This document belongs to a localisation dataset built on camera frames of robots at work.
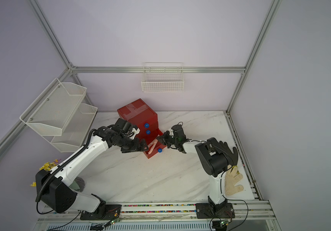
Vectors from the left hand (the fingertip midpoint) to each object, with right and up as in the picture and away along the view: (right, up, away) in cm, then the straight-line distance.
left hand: (140, 151), depth 77 cm
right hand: (+7, +5, +16) cm, 19 cm away
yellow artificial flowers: (-38, -4, -15) cm, 41 cm away
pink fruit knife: (+5, +2, +17) cm, 18 cm away
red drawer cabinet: (-3, +21, +13) cm, 25 cm away
